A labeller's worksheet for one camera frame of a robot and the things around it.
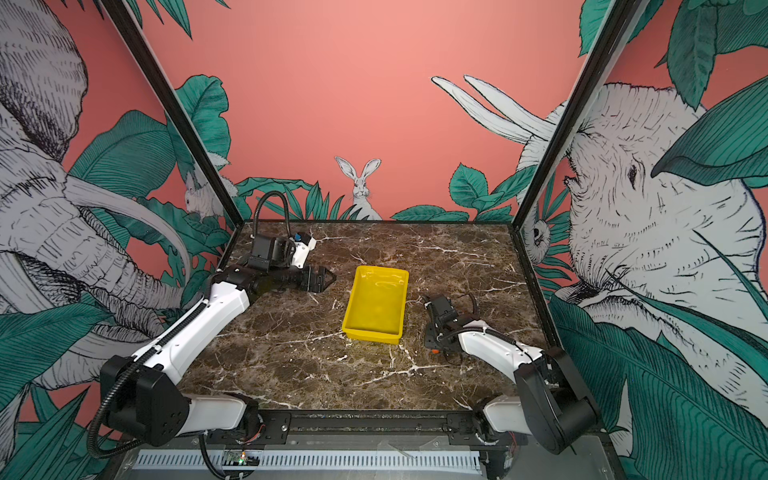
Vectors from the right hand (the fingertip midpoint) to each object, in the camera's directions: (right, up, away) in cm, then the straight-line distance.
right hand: (430, 335), depth 89 cm
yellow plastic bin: (-17, +8, +9) cm, 21 cm away
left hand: (-30, +20, -8) cm, 37 cm away
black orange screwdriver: (+2, -4, -3) cm, 5 cm away
